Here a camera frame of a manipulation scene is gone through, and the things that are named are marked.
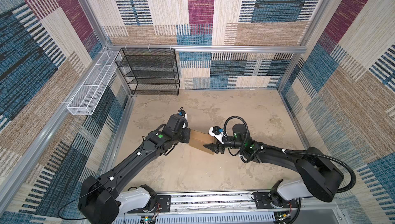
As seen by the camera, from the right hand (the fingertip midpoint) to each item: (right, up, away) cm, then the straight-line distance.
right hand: (207, 140), depth 80 cm
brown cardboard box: (-4, +1, -1) cm, 4 cm away
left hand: (-10, +6, -1) cm, 11 cm away
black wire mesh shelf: (-39, +43, +30) cm, 65 cm away
